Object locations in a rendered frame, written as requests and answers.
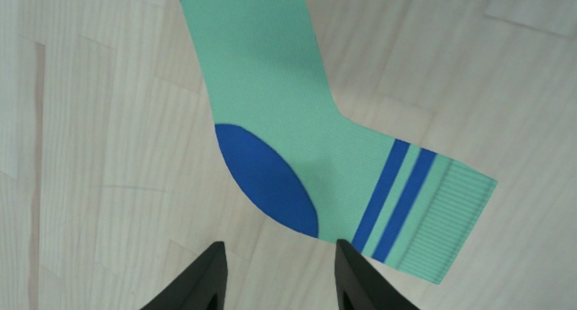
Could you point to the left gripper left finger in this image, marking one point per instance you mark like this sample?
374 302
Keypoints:
200 286

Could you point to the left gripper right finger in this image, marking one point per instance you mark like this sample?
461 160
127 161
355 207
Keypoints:
359 286

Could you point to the mint green sock with blue toe and heel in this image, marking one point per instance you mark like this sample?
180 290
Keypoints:
309 168

